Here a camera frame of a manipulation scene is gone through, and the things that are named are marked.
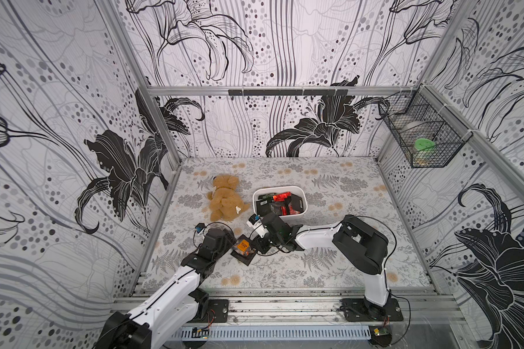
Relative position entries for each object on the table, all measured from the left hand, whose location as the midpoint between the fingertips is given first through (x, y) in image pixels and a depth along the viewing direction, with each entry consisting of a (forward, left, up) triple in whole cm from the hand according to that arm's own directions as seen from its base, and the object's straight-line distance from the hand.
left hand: (232, 241), depth 87 cm
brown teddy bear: (+13, +3, +10) cm, 17 cm away
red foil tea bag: (+21, -20, +3) cm, 29 cm away
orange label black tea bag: (-4, -5, 0) cm, 6 cm away
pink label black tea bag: (+16, -26, +4) cm, 31 cm away
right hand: (+1, -9, -3) cm, 9 cm away
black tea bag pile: (+18, -12, 0) cm, 21 cm away
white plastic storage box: (+17, -23, +6) cm, 29 cm away
